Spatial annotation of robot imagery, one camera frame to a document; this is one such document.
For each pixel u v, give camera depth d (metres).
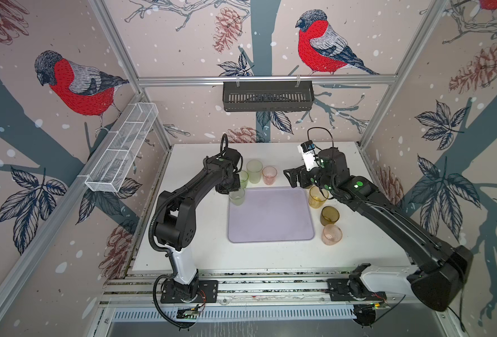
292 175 0.66
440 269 0.39
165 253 0.52
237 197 0.98
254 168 0.98
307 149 0.63
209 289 0.73
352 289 0.68
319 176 0.61
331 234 0.86
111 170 0.71
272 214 0.93
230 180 0.76
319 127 0.54
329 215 0.90
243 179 1.01
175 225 0.48
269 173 1.03
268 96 1.04
